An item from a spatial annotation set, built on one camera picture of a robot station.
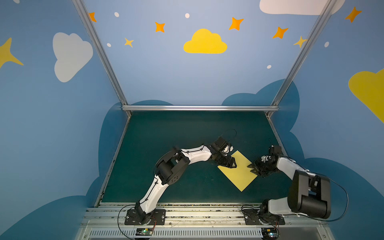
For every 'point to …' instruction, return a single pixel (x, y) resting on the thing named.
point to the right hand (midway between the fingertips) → (250, 165)
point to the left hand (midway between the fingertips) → (232, 165)
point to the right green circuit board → (269, 233)
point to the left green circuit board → (144, 231)
